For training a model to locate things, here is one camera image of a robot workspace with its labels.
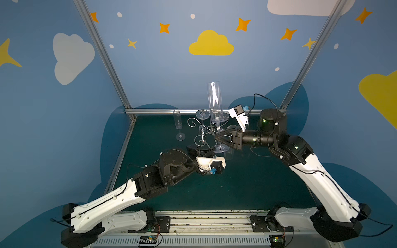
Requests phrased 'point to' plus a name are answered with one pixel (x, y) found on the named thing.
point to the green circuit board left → (148, 239)
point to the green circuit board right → (277, 241)
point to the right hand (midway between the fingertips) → (217, 135)
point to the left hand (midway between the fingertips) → (210, 142)
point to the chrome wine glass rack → (200, 139)
